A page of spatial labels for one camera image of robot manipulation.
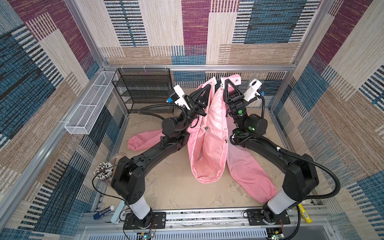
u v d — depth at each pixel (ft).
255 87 1.72
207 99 1.78
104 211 2.47
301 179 1.44
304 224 2.35
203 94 1.70
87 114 3.09
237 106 1.68
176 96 1.59
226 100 1.73
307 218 2.36
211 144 2.23
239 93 1.70
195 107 1.67
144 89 3.56
